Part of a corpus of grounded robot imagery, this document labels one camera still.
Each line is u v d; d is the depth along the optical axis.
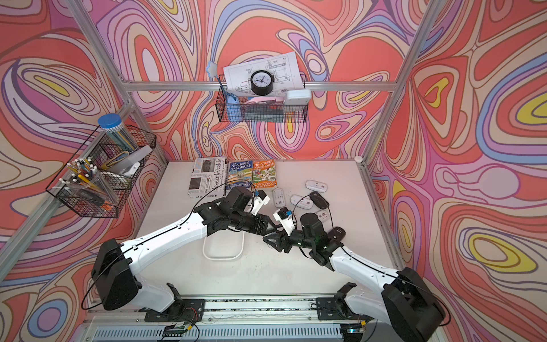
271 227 0.71
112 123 0.69
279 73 0.83
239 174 1.11
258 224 0.66
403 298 0.41
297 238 0.69
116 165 0.73
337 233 0.89
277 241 0.69
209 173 1.11
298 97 0.71
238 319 0.72
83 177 0.58
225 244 0.86
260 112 0.80
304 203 1.00
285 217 0.69
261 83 0.78
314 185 1.08
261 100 0.77
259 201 0.70
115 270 0.40
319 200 1.02
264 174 1.11
